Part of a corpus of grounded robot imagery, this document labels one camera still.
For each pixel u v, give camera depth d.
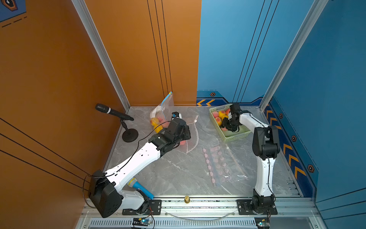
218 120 1.03
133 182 0.79
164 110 0.96
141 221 0.71
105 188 0.39
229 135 0.95
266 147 0.58
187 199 0.72
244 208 0.72
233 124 0.91
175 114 0.68
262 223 0.71
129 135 1.02
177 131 0.57
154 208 0.74
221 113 1.10
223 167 0.87
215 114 1.08
